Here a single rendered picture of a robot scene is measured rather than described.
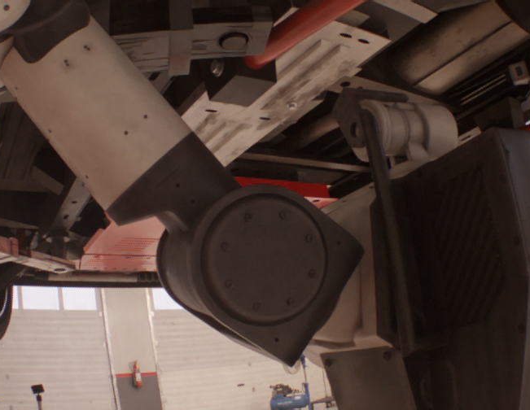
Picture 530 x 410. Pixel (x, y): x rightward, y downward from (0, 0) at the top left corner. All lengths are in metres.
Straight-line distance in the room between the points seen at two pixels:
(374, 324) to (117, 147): 0.22
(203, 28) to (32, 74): 0.40
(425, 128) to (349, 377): 0.26
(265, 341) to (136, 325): 10.27
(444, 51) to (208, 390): 10.16
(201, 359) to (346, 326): 10.73
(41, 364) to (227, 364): 3.95
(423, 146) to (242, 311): 0.30
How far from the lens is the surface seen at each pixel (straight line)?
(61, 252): 2.08
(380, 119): 0.53
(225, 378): 11.37
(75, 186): 1.65
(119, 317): 10.52
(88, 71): 0.39
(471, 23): 1.42
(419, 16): 1.10
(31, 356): 10.07
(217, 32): 0.76
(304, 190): 1.90
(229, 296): 0.33
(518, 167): 0.36
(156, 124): 0.38
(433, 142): 0.57
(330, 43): 1.05
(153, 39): 0.74
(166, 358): 10.83
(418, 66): 1.52
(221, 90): 0.91
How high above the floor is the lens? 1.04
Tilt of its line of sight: 18 degrees up
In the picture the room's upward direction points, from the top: 8 degrees counter-clockwise
